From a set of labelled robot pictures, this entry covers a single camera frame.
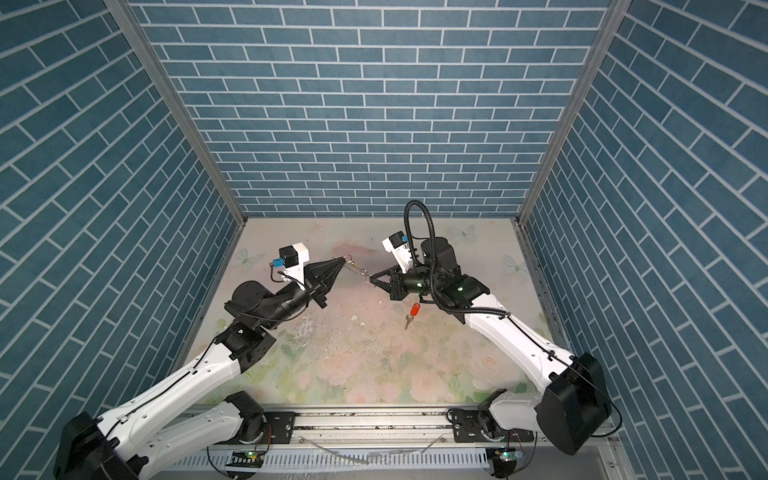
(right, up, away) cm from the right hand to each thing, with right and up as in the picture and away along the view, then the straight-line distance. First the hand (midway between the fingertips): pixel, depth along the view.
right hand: (369, 276), depth 71 cm
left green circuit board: (-30, -45, +1) cm, 54 cm away
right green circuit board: (+34, -43, 0) cm, 55 cm away
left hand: (-5, +4, -7) cm, 10 cm away
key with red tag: (+12, -14, +24) cm, 30 cm away
